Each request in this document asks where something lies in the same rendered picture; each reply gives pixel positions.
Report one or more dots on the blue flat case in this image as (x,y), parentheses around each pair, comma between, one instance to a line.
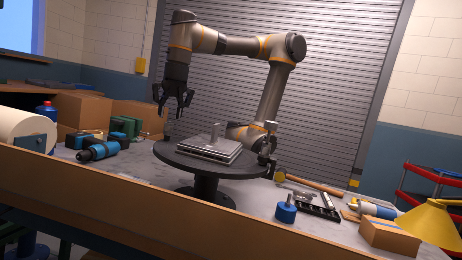
(81,86)

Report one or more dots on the black socket tray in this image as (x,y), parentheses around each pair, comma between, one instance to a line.
(319,212)

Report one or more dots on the yellow head wooden mallet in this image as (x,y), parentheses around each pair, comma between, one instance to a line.
(310,185)

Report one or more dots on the blue spray can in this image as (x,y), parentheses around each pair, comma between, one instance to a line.
(47,111)

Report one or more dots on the yellow wall box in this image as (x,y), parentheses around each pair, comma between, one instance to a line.
(140,65)

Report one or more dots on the cream paper roll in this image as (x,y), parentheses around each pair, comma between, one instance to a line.
(21,124)

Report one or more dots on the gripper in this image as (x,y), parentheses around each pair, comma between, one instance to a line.
(176,77)

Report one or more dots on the grey roller shutter door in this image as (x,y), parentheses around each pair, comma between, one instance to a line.
(332,90)

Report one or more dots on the black swivel pedestal column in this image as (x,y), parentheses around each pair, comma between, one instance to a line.
(205,189)

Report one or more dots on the yellow cone funnel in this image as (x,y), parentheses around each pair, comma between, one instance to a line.
(429,220)

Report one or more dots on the blue taped cardboard box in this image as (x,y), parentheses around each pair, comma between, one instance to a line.
(386,236)

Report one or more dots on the small wooden block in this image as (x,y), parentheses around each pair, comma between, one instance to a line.
(349,216)

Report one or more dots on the small brown cardboard box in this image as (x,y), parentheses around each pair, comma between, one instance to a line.
(65,131)

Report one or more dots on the grey flat tray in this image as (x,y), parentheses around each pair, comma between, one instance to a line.
(47,83)

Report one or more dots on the large brown cardboard box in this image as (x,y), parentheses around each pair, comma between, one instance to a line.
(144,115)
(83,110)

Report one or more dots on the wooden workbench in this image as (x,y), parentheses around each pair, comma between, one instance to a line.
(126,209)

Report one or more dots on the dark cylindrical stop post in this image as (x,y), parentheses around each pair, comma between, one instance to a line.
(168,130)

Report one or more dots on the black index pin bracket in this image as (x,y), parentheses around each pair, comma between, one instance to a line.
(265,153)

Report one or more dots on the blue round floor stand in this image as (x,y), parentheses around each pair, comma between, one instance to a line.
(27,247)

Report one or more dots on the small metal bowl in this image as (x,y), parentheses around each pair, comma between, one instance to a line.
(302,196)

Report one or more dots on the steel ruler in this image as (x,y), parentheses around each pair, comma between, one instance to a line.
(134,178)

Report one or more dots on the grey carriage block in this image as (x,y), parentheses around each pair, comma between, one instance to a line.
(202,156)

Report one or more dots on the window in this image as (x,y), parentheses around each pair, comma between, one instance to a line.
(18,25)

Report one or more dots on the grey seat mounting plate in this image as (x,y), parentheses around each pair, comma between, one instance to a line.
(223,146)

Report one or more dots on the blue roll bracket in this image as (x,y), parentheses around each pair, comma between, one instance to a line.
(32,142)

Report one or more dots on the green bench vise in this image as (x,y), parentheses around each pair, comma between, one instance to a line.
(124,126)

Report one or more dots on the blue and black drill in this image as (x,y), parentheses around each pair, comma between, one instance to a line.
(103,150)

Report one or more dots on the red tool cart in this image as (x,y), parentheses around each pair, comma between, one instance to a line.
(422,173)

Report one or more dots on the black turntable disc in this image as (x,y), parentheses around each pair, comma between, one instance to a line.
(173,159)

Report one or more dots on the beige tape roll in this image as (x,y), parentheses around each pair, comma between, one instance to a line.
(94,133)

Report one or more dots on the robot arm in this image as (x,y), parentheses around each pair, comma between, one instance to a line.
(274,86)

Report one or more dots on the silver index pin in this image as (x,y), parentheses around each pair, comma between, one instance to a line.
(270,127)

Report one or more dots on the silver wrench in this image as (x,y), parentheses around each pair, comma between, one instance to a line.
(288,188)

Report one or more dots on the blue cylinder with pin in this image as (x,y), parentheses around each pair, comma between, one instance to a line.
(285,213)

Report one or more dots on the white and blue tube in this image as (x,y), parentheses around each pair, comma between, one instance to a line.
(375,210)

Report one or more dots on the wooden side bench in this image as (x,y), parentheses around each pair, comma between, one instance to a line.
(21,88)

